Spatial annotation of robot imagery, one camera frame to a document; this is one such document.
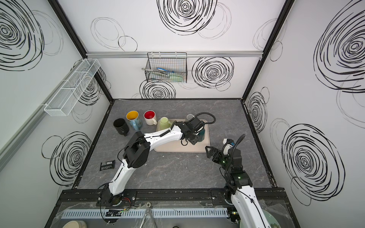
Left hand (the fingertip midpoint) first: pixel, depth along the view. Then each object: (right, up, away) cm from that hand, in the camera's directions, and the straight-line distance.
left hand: (195, 137), depth 93 cm
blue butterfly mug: (-44, +13, +8) cm, 46 cm away
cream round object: (-55, -32, -31) cm, 71 cm away
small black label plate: (-54, -15, -8) cm, 56 cm away
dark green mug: (+4, +2, -2) cm, 5 cm away
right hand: (+8, -6, -13) cm, 16 cm away
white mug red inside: (-33, +13, +12) cm, 37 cm away
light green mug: (-21, +9, +3) cm, 23 cm away
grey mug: (-4, +14, +4) cm, 15 cm away
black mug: (-50, +7, +1) cm, 50 cm away
